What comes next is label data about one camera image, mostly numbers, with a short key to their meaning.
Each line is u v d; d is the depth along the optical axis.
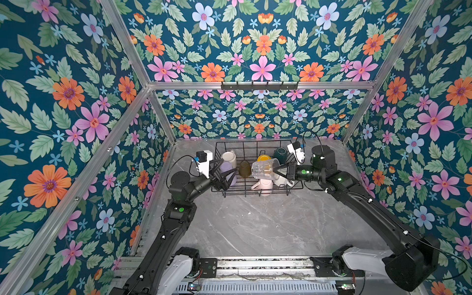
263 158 0.95
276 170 0.70
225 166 0.90
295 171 0.62
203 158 0.59
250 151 1.12
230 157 0.98
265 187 0.86
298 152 0.66
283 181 0.93
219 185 0.62
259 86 0.91
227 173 0.60
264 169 0.74
